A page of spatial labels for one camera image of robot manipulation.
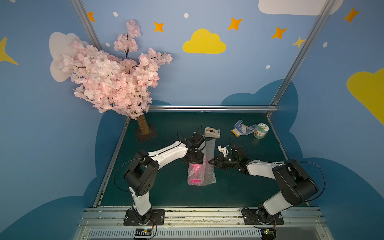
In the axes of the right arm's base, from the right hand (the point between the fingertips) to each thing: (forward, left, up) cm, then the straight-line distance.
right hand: (211, 161), depth 87 cm
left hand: (+1, +8, -1) cm, 8 cm away
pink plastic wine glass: (-5, +9, 0) cm, 10 cm away
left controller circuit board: (-36, +33, -9) cm, 50 cm away
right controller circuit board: (-32, -29, -10) cm, 45 cm away
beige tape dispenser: (+24, -1, -3) cm, 24 cm away
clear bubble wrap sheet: (-8, +4, 0) cm, 9 cm away
